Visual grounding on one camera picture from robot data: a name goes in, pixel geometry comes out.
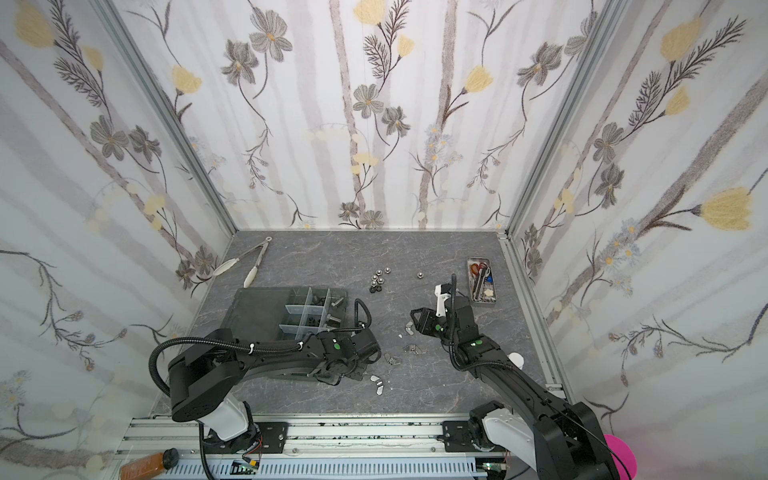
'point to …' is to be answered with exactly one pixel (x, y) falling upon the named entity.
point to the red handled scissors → (475, 268)
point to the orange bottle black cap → (149, 467)
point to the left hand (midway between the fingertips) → (356, 361)
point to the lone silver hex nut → (420, 275)
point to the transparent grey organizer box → (285, 313)
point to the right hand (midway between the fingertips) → (410, 308)
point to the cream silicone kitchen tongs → (253, 271)
